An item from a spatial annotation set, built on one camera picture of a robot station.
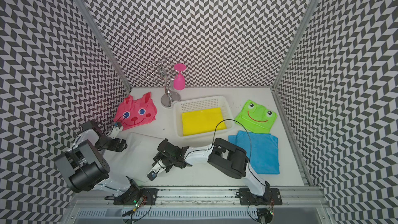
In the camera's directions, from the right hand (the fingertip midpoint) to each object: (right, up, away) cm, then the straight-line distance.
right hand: (154, 160), depth 82 cm
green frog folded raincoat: (+61, +21, +19) cm, 67 cm away
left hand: (-23, +7, +4) cm, 25 cm away
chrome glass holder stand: (+1, +34, +27) cm, 44 cm away
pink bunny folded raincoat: (-23, +24, +21) cm, 40 cm away
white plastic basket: (+24, +30, +19) cm, 43 cm away
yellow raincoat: (+24, +19, +17) cm, 35 cm away
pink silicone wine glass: (+10, +47, +17) cm, 51 cm away
